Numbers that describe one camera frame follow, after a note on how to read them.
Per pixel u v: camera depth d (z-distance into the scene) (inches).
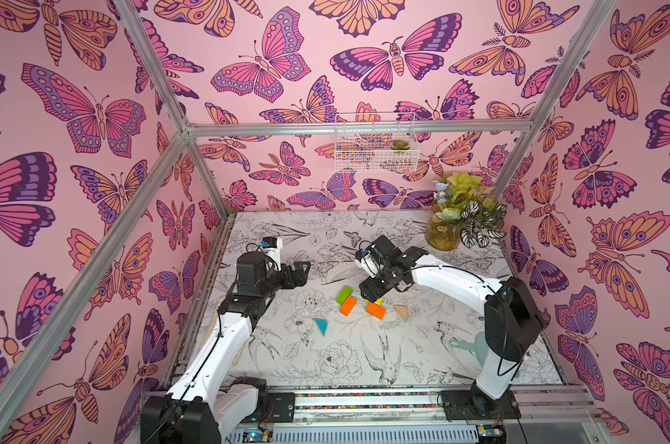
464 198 37.3
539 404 29.5
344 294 37.0
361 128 37.1
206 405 15.8
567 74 31.3
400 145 36.3
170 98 33.1
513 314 18.9
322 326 35.4
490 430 28.3
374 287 30.6
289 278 28.1
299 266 28.7
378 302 35.6
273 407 28.7
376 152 41.6
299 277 28.7
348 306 36.3
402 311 35.4
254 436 28.1
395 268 25.1
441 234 39.8
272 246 27.9
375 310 35.5
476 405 25.8
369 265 30.9
